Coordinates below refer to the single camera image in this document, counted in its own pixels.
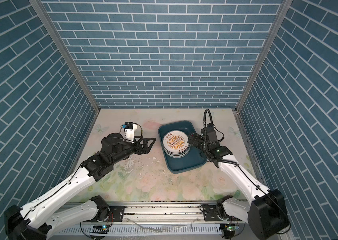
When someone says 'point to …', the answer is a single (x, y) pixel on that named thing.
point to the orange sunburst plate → (176, 141)
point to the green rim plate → (177, 155)
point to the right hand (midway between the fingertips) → (192, 136)
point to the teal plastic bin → (195, 158)
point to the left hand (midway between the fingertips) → (150, 139)
